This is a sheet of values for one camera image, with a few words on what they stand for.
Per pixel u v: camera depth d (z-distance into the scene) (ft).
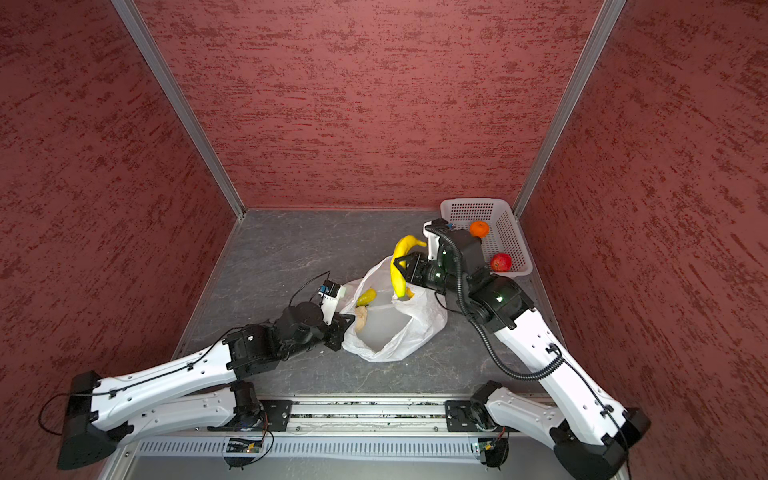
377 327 2.95
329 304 2.10
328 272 3.41
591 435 1.21
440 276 1.75
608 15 2.33
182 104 2.89
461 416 2.45
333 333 2.04
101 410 1.34
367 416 2.48
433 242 1.92
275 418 2.45
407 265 2.11
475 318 1.43
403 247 2.17
